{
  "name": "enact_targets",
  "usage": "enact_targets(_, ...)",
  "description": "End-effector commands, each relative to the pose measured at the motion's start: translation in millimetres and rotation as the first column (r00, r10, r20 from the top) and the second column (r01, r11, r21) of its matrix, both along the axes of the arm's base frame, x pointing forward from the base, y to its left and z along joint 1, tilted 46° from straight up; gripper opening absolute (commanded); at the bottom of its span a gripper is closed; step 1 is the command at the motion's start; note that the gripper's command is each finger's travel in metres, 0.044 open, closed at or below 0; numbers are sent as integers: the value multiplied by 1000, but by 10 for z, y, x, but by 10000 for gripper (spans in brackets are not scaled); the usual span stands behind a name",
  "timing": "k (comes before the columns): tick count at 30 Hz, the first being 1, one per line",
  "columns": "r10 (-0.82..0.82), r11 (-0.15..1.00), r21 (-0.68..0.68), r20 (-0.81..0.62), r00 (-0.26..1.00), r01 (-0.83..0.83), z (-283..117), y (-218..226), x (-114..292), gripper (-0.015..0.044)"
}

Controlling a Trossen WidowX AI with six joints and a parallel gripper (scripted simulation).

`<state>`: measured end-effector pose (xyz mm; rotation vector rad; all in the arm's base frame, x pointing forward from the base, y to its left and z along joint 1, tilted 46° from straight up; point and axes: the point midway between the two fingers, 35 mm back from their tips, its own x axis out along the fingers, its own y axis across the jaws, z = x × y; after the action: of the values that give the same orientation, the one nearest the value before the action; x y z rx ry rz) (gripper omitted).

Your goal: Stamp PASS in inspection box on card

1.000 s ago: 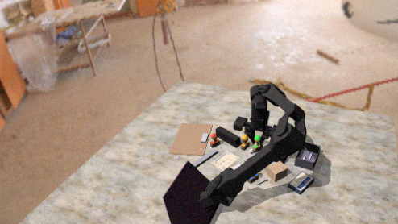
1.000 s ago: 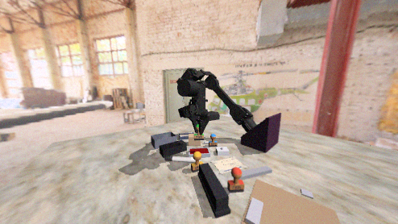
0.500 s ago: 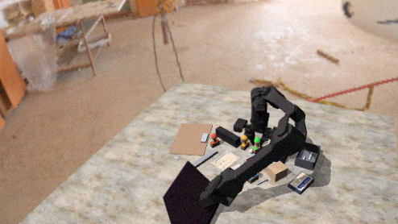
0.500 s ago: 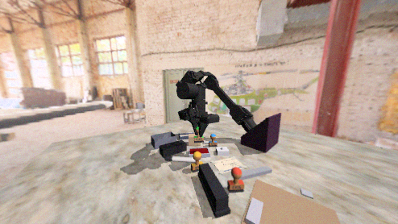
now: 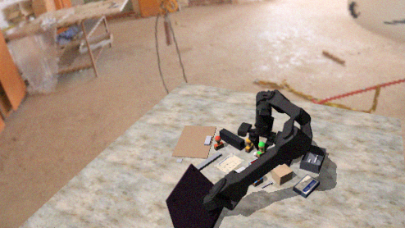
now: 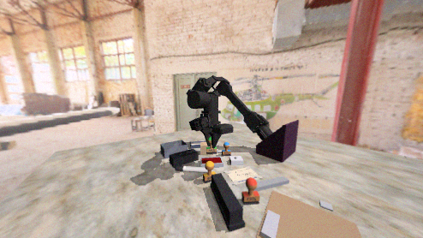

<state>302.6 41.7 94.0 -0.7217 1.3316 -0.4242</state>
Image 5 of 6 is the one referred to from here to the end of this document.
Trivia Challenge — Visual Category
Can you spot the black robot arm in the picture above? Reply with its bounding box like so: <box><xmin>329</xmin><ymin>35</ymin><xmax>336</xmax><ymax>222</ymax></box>
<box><xmin>199</xmin><ymin>90</ymin><xmax>313</xmax><ymax>216</ymax></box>

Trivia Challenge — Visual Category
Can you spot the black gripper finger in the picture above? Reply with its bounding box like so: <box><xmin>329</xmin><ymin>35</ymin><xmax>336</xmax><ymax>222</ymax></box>
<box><xmin>248</xmin><ymin>136</ymin><xmax>259</xmax><ymax>150</ymax></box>
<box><xmin>264</xmin><ymin>141</ymin><xmax>274</xmax><ymax>151</ymax></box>

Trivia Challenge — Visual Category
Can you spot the cream inspection card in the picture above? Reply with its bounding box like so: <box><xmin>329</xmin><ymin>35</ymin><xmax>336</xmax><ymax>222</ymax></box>
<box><xmin>214</xmin><ymin>153</ymin><xmax>244</xmax><ymax>175</ymax></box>

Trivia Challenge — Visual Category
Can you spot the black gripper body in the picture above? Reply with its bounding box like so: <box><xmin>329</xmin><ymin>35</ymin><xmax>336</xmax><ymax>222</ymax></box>
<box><xmin>238</xmin><ymin>119</ymin><xmax>283</xmax><ymax>144</ymax></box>

